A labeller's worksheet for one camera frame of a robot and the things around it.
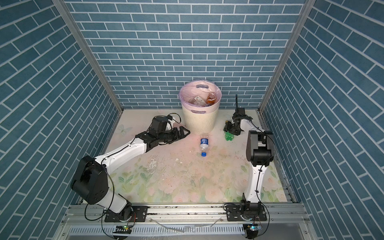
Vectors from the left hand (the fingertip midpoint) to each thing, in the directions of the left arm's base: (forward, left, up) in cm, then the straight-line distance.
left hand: (186, 134), depth 83 cm
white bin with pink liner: (+10, -8, 0) cm, 13 cm away
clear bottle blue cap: (+2, -11, -15) cm, 19 cm away
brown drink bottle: (+25, -16, +5) cm, 30 cm away
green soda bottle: (+6, -27, -11) cm, 30 cm away
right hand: (+15, -28, -13) cm, 34 cm away
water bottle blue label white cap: (+28, -8, -1) cm, 29 cm away
